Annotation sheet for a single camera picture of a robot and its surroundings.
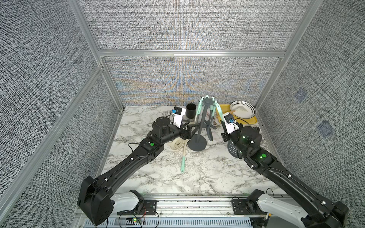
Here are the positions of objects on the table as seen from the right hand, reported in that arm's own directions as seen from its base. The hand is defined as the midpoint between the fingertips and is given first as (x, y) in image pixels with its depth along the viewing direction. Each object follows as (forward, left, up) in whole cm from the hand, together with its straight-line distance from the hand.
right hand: (226, 116), depth 69 cm
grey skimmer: (+3, +5, -16) cm, 17 cm away
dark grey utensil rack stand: (+9, +6, -18) cm, 21 cm away
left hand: (-3, +14, -2) cm, 14 cm away
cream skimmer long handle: (+5, +12, 0) cm, 13 cm away
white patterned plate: (+36, -34, -33) cm, 60 cm away
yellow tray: (+38, -16, -35) cm, 54 cm away
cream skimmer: (-11, +21, -33) cm, 41 cm away
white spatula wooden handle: (+33, -25, -31) cm, 51 cm away
